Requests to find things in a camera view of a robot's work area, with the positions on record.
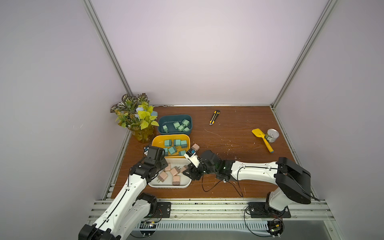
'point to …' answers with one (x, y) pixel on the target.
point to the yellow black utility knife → (215, 115)
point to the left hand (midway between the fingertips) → (164, 160)
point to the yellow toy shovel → (259, 133)
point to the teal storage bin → (185, 120)
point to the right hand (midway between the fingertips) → (185, 166)
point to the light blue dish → (154, 113)
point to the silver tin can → (272, 135)
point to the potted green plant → (137, 114)
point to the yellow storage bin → (158, 140)
